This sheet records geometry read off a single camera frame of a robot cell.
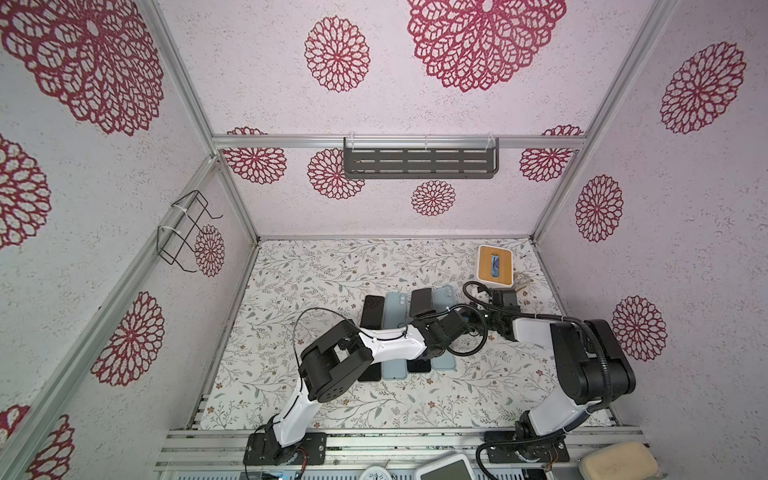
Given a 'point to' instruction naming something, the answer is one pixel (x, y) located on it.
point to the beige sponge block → (619, 461)
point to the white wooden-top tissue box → (495, 265)
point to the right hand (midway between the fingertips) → (451, 312)
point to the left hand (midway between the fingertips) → (422, 316)
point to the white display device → (456, 467)
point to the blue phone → (418, 365)
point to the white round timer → (376, 473)
